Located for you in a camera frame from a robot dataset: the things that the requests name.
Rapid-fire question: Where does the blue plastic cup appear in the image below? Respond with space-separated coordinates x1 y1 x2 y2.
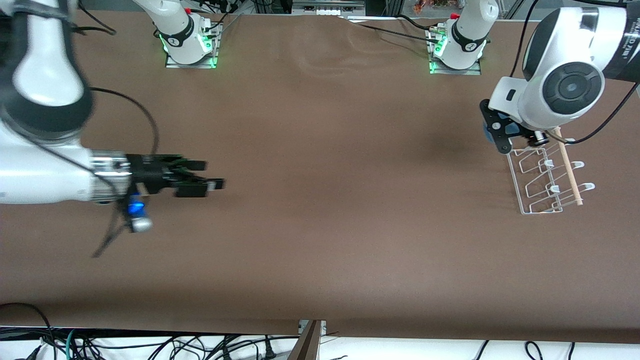
481 120 522 145

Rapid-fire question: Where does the orange background object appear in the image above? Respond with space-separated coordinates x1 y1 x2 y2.
412 0 452 14

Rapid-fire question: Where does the white power strip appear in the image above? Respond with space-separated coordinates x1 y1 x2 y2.
292 0 366 17

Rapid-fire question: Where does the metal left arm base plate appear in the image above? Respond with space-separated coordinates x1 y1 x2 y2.
426 27 484 76

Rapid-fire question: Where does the white wire cup rack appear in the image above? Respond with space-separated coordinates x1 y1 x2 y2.
506 126 596 216

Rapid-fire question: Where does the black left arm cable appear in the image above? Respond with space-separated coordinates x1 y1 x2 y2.
515 0 640 146

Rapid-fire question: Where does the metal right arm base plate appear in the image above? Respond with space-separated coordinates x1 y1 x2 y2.
164 21 222 70

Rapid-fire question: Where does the black cable to arm base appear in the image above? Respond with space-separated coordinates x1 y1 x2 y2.
340 14 443 42

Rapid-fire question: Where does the black tangled floor cable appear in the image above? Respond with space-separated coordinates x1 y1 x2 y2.
75 334 301 360

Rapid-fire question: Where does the black looped floor cable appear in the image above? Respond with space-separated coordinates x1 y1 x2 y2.
0 302 57 360

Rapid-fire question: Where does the metal table bracket post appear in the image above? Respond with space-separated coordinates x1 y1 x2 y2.
287 319 328 360

